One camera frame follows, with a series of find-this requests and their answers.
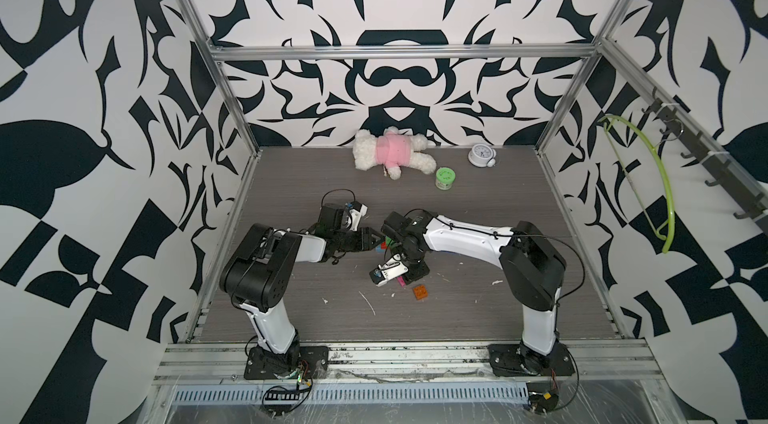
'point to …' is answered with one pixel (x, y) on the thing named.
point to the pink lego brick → (401, 281)
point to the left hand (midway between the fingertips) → (377, 234)
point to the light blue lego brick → (379, 249)
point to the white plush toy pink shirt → (391, 150)
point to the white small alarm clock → (483, 156)
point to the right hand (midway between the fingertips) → (401, 263)
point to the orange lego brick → (420, 291)
